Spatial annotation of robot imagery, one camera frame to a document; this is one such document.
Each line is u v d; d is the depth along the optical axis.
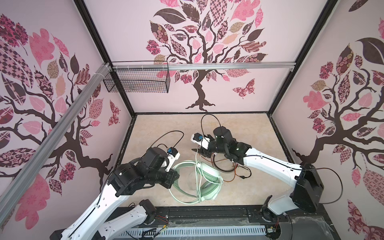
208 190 0.57
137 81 1.22
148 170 0.44
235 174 0.88
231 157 0.57
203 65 0.95
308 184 0.41
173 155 0.56
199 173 0.57
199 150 0.67
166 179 0.54
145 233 0.71
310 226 0.71
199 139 0.62
